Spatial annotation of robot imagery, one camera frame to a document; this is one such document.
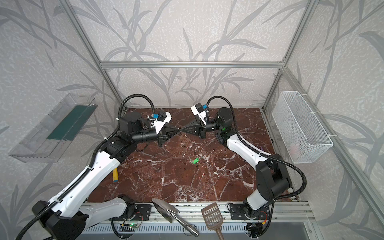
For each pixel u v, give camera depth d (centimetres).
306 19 74
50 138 64
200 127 62
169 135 62
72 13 73
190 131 65
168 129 61
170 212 73
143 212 74
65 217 38
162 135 56
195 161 91
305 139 60
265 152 48
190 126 63
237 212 73
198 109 59
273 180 44
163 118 53
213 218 71
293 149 74
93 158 45
